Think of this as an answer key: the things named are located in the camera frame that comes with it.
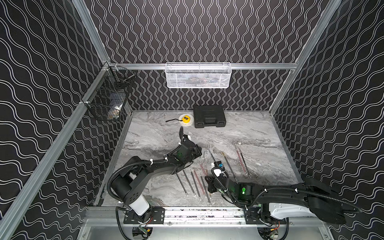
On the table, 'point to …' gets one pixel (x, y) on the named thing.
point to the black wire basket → (107, 95)
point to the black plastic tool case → (209, 115)
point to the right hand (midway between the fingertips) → (205, 178)
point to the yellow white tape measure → (186, 119)
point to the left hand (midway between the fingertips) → (203, 145)
